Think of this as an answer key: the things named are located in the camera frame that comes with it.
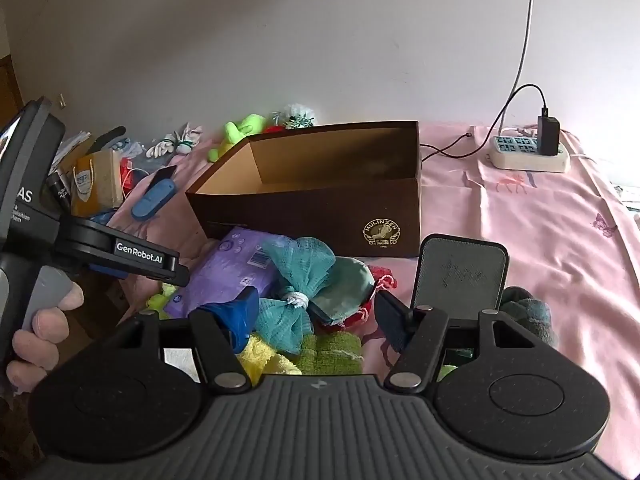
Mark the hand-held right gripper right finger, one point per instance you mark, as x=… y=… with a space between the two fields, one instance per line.
x=392 y=325

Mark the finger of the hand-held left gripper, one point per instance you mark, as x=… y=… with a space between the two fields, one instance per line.
x=145 y=260

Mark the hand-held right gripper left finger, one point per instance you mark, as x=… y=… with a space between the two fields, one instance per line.
x=245 y=317

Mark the neon yellow cloth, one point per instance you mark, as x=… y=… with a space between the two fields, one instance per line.
x=162 y=296

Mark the yellow knotted plush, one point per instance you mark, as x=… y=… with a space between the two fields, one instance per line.
x=262 y=355

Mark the red knitted toy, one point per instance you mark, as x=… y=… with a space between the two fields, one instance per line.
x=382 y=276

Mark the grey-green plush toy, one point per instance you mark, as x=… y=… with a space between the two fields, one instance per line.
x=345 y=285

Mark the green towel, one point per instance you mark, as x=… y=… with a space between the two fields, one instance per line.
x=330 y=354

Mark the teal mesh bath sponge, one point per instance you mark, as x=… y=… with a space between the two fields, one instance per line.
x=295 y=270

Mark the brown cardboard box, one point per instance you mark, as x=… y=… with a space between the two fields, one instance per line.
x=310 y=210

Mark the grey plush toy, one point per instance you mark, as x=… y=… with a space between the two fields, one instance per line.
x=530 y=312

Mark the person's left hand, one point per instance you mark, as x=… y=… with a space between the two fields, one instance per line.
x=42 y=345

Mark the purple tissue packet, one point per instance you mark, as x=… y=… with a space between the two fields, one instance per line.
x=225 y=270

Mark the lime green plush toy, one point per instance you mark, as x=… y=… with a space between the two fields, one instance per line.
x=240 y=130

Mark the pink bed sheet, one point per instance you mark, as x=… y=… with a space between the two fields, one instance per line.
x=540 y=240

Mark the fluffy panda toy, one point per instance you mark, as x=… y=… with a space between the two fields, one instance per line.
x=296 y=115

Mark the white power strip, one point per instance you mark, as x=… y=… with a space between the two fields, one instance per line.
x=515 y=152

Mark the black charger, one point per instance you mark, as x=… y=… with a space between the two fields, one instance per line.
x=548 y=135

